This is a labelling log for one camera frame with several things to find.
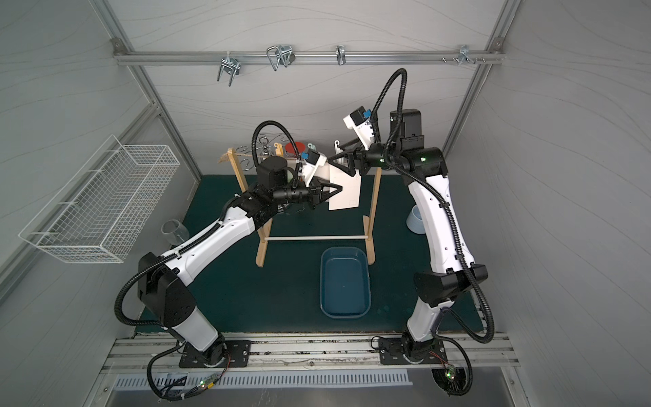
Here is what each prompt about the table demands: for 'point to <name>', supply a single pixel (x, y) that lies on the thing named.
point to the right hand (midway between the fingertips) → (335, 153)
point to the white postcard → (349, 196)
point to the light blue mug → (414, 220)
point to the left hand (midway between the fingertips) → (337, 189)
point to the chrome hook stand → (261, 149)
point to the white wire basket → (93, 219)
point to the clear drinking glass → (175, 231)
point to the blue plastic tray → (345, 287)
